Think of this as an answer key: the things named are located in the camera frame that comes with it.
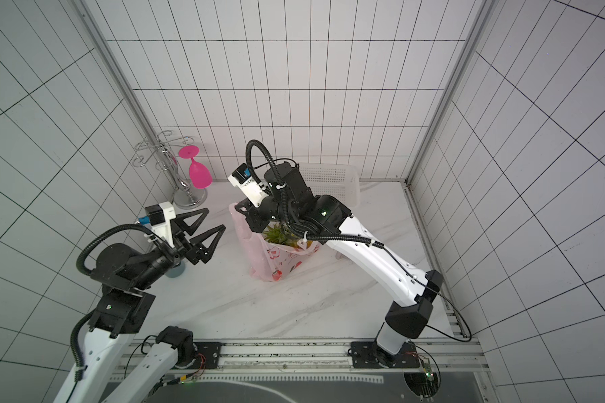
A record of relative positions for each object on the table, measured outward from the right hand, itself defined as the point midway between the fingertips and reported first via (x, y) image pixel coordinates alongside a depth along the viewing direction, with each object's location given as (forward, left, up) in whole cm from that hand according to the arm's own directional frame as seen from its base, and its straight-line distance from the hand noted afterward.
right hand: (240, 197), depth 62 cm
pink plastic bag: (-6, -5, -22) cm, 23 cm away
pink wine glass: (+30, +29, -22) cm, 47 cm away
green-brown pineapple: (+4, -7, -24) cm, 25 cm away
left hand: (-6, +5, -2) cm, 8 cm away
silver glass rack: (+32, +39, -10) cm, 51 cm away
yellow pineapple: (-2, -17, -18) cm, 25 cm away
